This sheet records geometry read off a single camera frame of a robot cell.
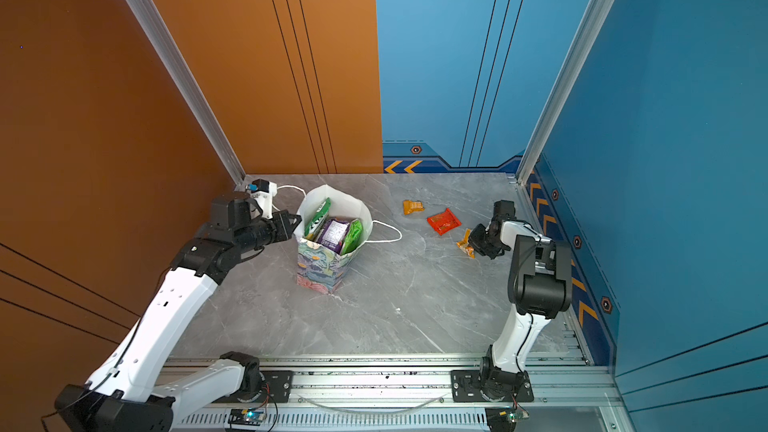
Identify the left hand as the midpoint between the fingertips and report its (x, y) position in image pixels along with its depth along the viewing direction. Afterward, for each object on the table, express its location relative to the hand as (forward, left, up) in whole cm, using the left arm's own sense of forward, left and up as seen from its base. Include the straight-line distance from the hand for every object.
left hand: (302, 214), depth 74 cm
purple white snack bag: (-1, -7, -8) cm, 10 cm away
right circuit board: (-39, -50, -28) cm, 69 cm away
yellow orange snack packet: (+7, -46, -25) cm, 53 cm away
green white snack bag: (+4, -2, -8) cm, 9 cm away
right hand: (+9, -48, -26) cm, 56 cm away
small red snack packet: (+18, -41, -27) cm, 52 cm away
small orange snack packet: (+24, -29, -26) cm, 45 cm away
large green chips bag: (0, -12, -10) cm, 15 cm away
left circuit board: (-39, +12, -29) cm, 50 cm away
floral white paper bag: (-9, -4, -10) cm, 14 cm away
